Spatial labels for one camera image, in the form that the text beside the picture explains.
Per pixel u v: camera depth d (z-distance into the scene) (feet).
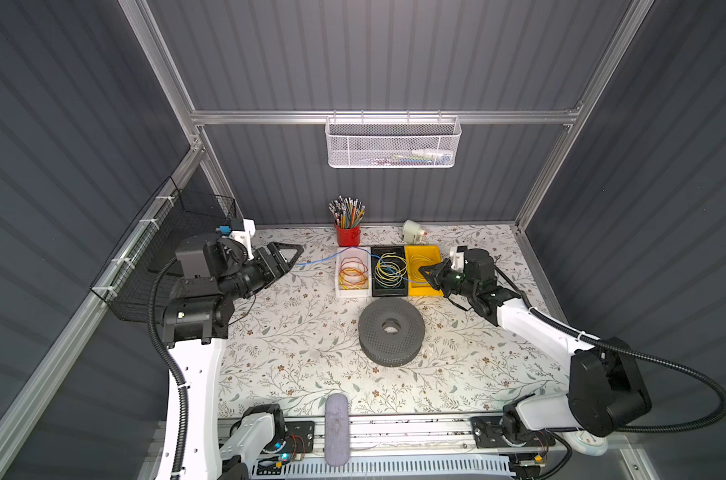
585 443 2.31
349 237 3.55
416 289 3.14
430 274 2.49
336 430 2.36
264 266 1.75
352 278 3.30
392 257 3.33
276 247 1.81
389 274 3.22
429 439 2.43
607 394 1.40
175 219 2.65
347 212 3.51
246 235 1.85
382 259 3.31
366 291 3.16
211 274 1.46
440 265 2.47
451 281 2.43
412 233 3.66
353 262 3.49
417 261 3.53
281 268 1.77
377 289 3.22
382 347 2.75
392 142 4.05
